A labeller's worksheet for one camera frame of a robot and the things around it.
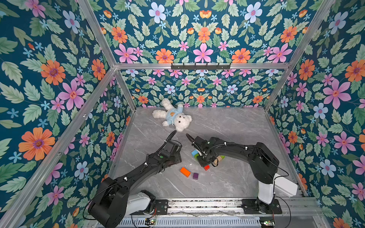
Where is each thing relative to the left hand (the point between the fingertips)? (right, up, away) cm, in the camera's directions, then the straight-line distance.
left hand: (179, 157), depth 87 cm
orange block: (+4, -9, -1) cm, 10 cm away
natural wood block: (+25, -1, +1) cm, 25 cm away
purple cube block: (+10, -10, -4) cm, 15 cm away
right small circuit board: (+46, -29, -16) cm, 57 cm away
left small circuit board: (-15, -29, -15) cm, 36 cm away
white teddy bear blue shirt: (-6, +26, +17) cm, 32 cm away
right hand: (+16, -3, +2) cm, 16 cm away
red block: (+17, -6, -1) cm, 18 cm away
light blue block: (+9, +2, +4) cm, 10 cm away
